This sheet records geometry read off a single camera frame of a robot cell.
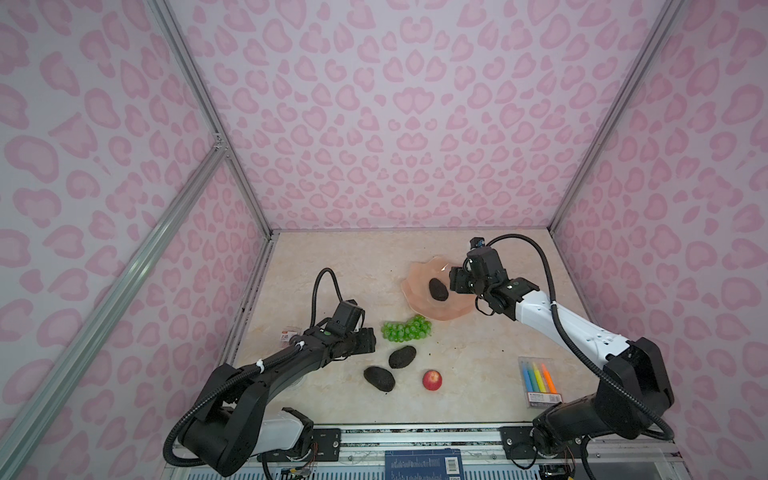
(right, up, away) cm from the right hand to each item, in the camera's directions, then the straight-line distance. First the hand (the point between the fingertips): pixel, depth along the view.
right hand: (461, 271), depth 86 cm
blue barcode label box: (-9, -45, -15) cm, 48 cm away
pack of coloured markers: (+21, -30, -4) cm, 37 cm away
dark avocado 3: (-23, -28, -6) cm, 37 cm away
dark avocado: (-4, -7, +14) cm, 17 cm away
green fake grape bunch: (-13, -17, +4) cm, 21 cm away
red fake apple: (-9, -29, -6) cm, 31 cm away
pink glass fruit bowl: (-12, -8, +15) cm, 21 cm away
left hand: (-26, -19, +2) cm, 33 cm away
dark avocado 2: (-17, -24, -2) cm, 30 cm away
